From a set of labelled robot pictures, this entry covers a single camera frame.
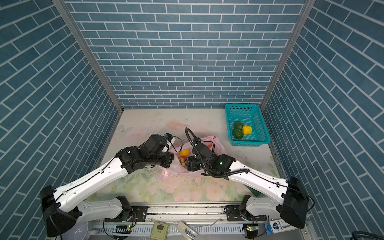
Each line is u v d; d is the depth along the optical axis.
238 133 1.00
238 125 1.04
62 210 0.39
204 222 0.72
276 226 0.70
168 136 0.66
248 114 1.16
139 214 0.73
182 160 0.87
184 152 0.91
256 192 0.80
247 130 1.02
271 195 0.44
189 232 0.68
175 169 0.72
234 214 0.74
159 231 0.68
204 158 0.55
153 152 0.55
